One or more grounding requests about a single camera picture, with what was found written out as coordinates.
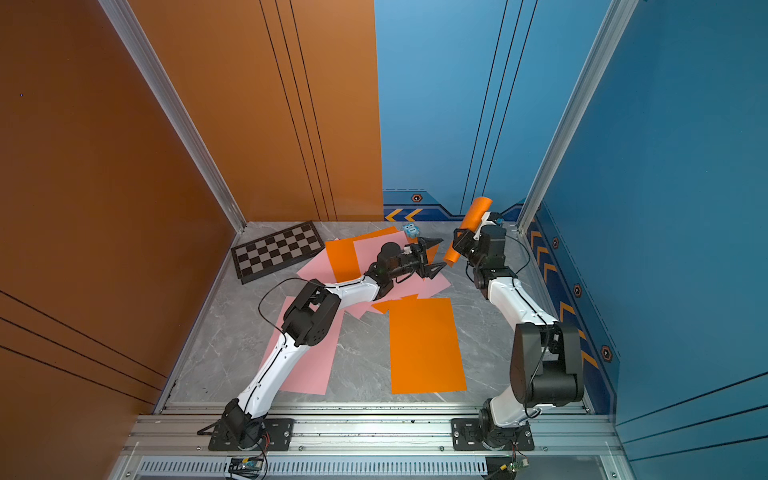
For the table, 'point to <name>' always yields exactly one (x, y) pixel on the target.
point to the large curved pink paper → (312, 374)
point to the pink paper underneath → (319, 268)
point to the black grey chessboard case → (262, 256)
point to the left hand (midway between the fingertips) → (448, 245)
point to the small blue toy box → (411, 230)
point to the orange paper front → (343, 257)
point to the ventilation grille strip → (321, 467)
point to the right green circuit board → (516, 465)
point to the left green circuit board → (250, 467)
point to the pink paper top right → (367, 253)
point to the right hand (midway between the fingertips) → (457, 231)
